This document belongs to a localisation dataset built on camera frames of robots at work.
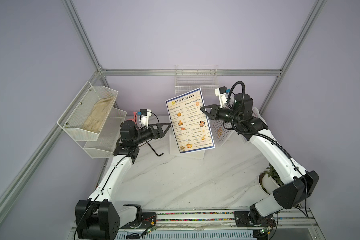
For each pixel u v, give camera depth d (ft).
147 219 2.42
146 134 2.13
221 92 2.04
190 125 2.36
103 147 2.43
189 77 3.39
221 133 3.31
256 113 3.15
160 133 2.09
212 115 2.02
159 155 3.21
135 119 2.21
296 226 2.40
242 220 2.40
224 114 2.00
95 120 2.52
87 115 2.59
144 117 2.17
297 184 1.33
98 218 1.27
